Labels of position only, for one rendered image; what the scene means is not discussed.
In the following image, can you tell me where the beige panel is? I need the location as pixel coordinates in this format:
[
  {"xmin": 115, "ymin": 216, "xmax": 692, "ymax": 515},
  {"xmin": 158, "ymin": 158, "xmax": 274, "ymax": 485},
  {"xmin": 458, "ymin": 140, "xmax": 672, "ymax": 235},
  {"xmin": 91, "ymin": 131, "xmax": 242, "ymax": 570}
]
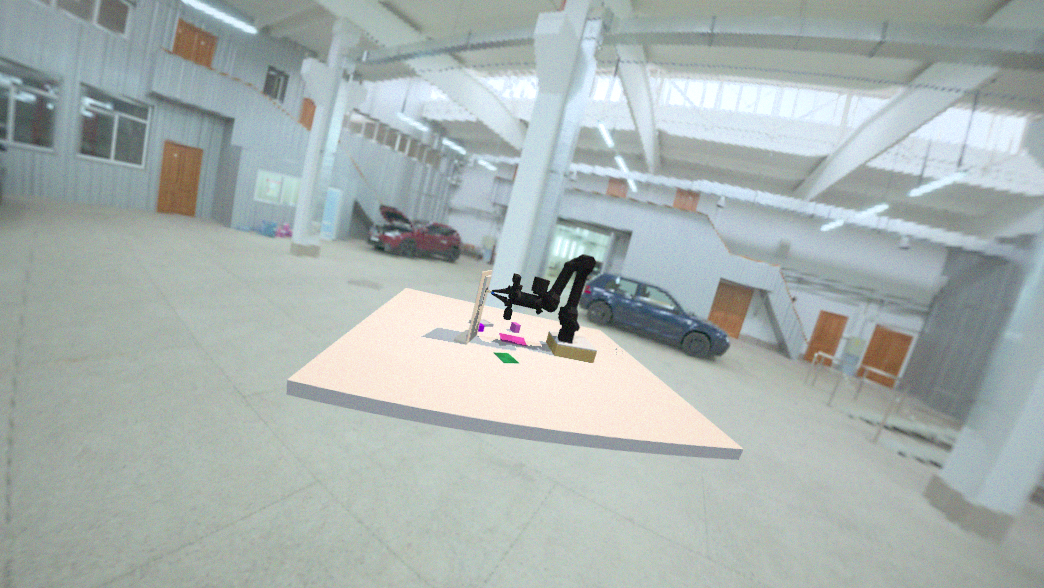
[{"xmin": 454, "ymin": 271, "xmax": 492, "ymax": 346}]

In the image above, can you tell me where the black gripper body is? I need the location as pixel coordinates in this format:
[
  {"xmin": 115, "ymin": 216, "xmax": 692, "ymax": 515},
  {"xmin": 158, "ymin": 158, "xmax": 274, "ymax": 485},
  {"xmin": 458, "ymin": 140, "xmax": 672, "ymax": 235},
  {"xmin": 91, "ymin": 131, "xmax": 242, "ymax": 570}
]
[{"xmin": 503, "ymin": 273, "xmax": 530, "ymax": 320}]

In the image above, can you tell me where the pink square zone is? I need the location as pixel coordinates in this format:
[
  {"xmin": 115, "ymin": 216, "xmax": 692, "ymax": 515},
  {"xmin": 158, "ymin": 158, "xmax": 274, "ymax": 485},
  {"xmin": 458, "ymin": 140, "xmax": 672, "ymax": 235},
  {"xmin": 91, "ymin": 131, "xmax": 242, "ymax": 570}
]
[{"xmin": 499, "ymin": 333, "xmax": 527, "ymax": 346}]

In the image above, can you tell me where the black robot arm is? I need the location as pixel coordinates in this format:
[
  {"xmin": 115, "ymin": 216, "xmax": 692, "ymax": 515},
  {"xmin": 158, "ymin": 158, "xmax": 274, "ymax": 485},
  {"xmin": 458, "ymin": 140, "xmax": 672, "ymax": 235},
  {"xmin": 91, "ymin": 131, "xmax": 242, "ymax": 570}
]
[{"xmin": 528, "ymin": 254, "xmax": 596, "ymax": 344}]

